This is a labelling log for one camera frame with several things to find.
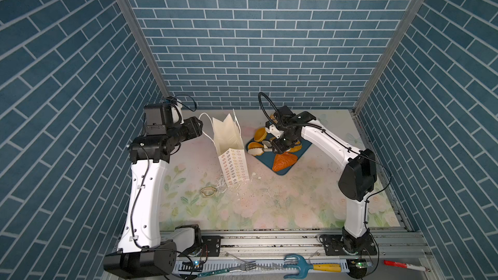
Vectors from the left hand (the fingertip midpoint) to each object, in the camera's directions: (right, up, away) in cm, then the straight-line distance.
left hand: (197, 123), depth 69 cm
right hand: (+30, -10, +18) cm, 36 cm away
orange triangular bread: (+34, -18, +24) cm, 46 cm away
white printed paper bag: (+7, -8, +24) cm, 26 cm away
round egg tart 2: (+21, -11, +30) cm, 38 cm away
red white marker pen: (+76, -52, 0) cm, 92 cm away
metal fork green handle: (+17, -52, -1) cm, 54 cm away
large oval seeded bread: (+41, -13, +29) cm, 52 cm away
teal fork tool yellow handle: (+38, -51, -1) cm, 64 cm away
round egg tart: (+23, -6, +33) cm, 41 cm away
